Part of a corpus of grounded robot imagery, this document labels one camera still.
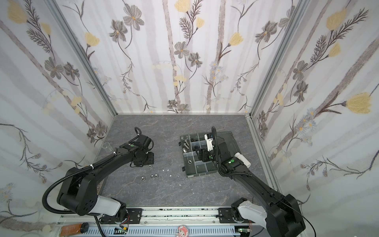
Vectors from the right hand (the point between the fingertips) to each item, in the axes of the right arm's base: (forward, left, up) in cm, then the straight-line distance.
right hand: (202, 148), depth 80 cm
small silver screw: (-10, +18, -17) cm, 27 cm away
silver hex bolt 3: (+6, +11, -14) cm, 19 cm away
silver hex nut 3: (-13, +34, -16) cm, 40 cm away
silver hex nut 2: (-5, +32, -17) cm, 36 cm away
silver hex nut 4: (-11, +29, -17) cm, 35 cm away
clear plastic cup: (+8, +64, -17) cm, 66 cm away
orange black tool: (-38, +59, -12) cm, 71 cm away
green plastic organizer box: (+12, +7, -14) cm, 20 cm away
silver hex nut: (-1, +7, -16) cm, 18 cm away
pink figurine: (-37, +9, -11) cm, 40 cm away
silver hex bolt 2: (+11, +10, -17) cm, 23 cm away
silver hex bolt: (+13, +9, -17) cm, 23 cm away
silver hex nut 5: (-11, +27, -16) cm, 33 cm away
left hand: (-3, +30, -12) cm, 32 cm away
